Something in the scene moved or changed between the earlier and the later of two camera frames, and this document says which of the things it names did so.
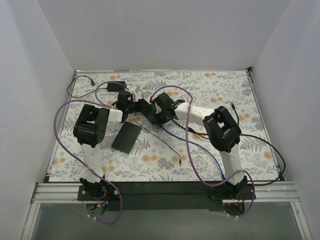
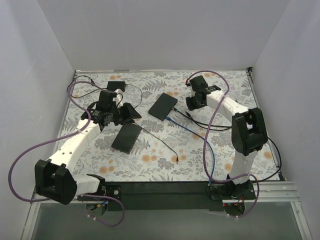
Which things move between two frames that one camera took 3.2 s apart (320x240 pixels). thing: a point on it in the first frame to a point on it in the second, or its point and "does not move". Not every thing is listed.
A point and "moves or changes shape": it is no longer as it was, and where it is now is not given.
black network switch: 126,137 does not move
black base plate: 164,195 does not move
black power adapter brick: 114,87 does not move
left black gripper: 144,107 to 122,114
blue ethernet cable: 199,145 moves or changes shape
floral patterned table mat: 164,126 does not move
